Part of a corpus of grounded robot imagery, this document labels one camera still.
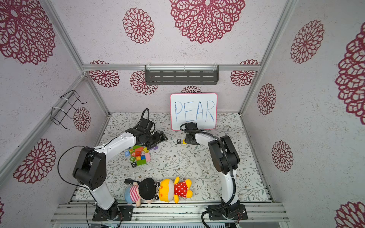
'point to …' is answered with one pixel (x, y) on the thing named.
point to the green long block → (141, 162)
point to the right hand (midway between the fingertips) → (190, 137)
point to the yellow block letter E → (184, 142)
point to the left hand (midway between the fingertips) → (163, 141)
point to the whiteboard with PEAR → (201, 108)
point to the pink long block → (148, 157)
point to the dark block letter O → (133, 164)
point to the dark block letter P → (178, 141)
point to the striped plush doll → (146, 189)
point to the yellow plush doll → (169, 191)
